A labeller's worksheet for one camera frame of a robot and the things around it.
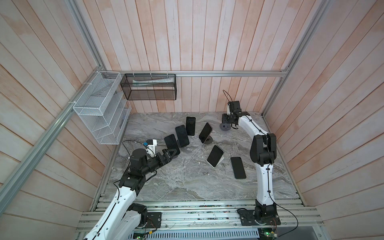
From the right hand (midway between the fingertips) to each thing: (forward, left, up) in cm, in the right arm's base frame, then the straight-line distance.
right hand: (225, 117), depth 106 cm
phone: (-33, +10, +2) cm, 34 cm away
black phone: (-35, -5, -9) cm, 37 cm away
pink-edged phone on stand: (-15, +15, 0) cm, 21 cm away
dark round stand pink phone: (-15, +12, -9) cm, 21 cm away
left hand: (-39, +33, +11) cm, 52 cm away
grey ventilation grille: (-69, +6, -9) cm, 70 cm away
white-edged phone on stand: (-8, +25, -1) cm, 26 cm away
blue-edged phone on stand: (-17, +31, -1) cm, 35 cm away
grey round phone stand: (-5, 0, -5) cm, 7 cm away
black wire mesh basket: (+16, +56, +15) cm, 60 cm away
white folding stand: (-30, +5, -9) cm, 32 cm away
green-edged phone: (-25, +37, +2) cm, 44 cm away
